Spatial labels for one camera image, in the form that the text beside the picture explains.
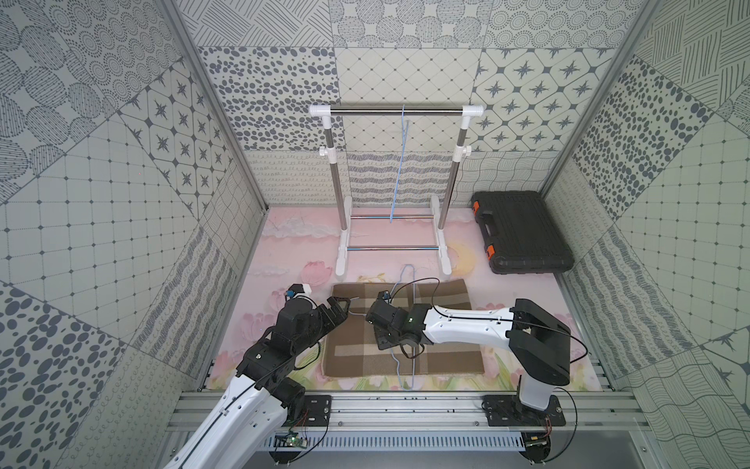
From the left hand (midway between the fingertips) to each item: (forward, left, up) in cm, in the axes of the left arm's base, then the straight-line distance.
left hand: (337, 298), depth 76 cm
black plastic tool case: (+34, -61, -11) cm, 71 cm away
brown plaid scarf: (-7, -3, -15) cm, 17 cm away
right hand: (-4, -13, -15) cm, 20 cm away
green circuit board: (-29, +9, -18) cm, 35 cm away
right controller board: (-29, -52, -21) cm, 63 cm away
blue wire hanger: (+22, -22, -16) cm, 34 cm away
